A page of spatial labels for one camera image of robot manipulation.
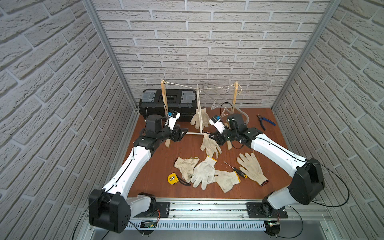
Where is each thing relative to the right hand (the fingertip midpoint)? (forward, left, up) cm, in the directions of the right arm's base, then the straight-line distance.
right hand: (213, 134), depth 81 cm
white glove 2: (-11, +16, -17) cm, 26 cm away
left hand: (+2, +15, +7) cm, 16 cm away
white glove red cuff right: (-13, -23, -18) cm, 33 cm away
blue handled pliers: (+24, -42, -18) cm, 52 cm away
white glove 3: (+5, +4, +8) cm, 10 cm away
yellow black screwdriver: (-16, -15, -18) cm, 28 cm away
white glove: (-3, +1, -9) cm, 9 cm away
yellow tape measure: (-18, +23, -16) cm, 34 cm away
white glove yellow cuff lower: (-20, -6, -18) cm, 28 cm away
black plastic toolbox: (+30, +17, -1) cm, 34 cm away
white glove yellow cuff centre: (-15, +6, -18) cm, 24 cm away
